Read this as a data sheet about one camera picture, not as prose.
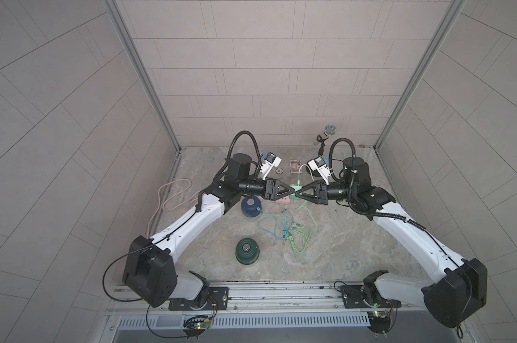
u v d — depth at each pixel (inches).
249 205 32.5
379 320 27.5
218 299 28.0
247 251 28.4
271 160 25.6
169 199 37.8
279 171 42.3
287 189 26.2
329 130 33.4
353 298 27.9
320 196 24.2
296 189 25.7
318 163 24.8
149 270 15.5
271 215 35.9
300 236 33.9
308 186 26.0
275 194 24.2
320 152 39.1
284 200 24.9
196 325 25.6
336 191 24.0
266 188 24.0
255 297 28.5
